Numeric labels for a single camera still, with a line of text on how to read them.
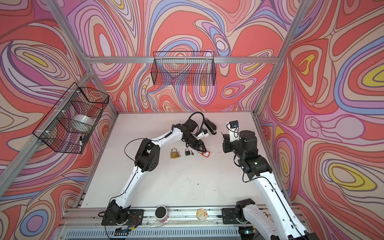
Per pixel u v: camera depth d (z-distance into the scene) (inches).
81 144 28.3
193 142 34.7
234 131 23.8
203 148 36.7
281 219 15.6
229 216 28.5
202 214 29.4
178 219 29.0
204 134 35.9
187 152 37.9
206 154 36.7
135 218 28.5
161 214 27.7
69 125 28.2
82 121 28.7
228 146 25.6
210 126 42.8
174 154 37.2
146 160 25.0
